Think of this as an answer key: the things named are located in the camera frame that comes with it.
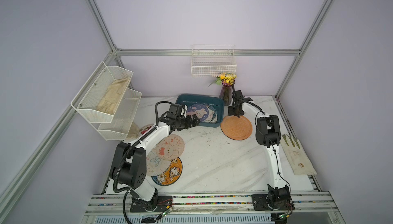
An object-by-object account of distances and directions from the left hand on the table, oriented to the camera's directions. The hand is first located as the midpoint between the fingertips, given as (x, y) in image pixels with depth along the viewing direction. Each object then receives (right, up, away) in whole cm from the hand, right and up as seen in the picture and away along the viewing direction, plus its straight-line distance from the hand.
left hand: (193, 124), depth 89 cm
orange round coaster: (+29, -4, +13) cm, 32 cm away
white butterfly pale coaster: (-22, -24, -3) cm, 32 cm away
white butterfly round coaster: (+12, +3, +18) cm, 22 cm away
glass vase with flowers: (+21, +28, +9) cm, 37 cm away
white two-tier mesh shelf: (-41, -1, -12) cm, 43 cm away
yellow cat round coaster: (-12, -28, -6) cm, 31 cm away
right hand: (+25, +6, +22) cm, 34 cm away
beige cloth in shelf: (-43, +15, -10) cm, 46 cm away
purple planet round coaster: (+3, +8, +22) cm, 23 cm away
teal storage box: (+16, +15, +26) cm, 34 cm away
